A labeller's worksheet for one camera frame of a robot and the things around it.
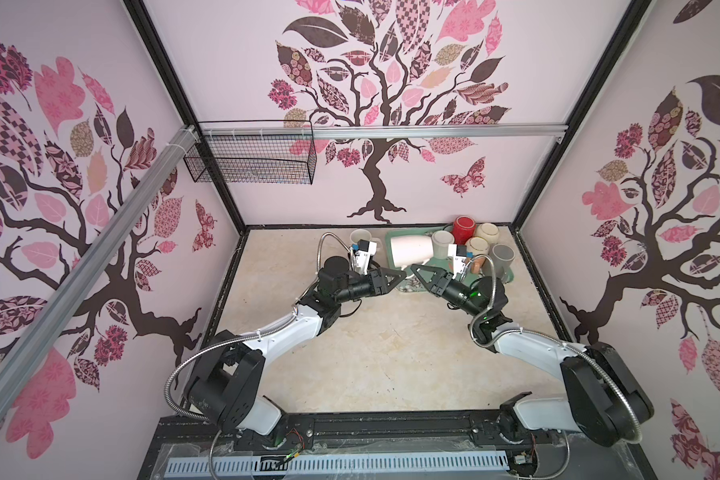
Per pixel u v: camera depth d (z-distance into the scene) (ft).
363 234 3.54
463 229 3.61
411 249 2.39
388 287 2.29
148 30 2.29
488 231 3.50
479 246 3.30
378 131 3.05
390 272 2.44
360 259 2.37
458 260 2.35
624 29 2.33
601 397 1.38
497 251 3.20
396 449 2.34
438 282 2.27
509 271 3.36
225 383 1.40
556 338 2.96
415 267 2.43
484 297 2.03
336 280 2.01
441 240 3.44
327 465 2.29
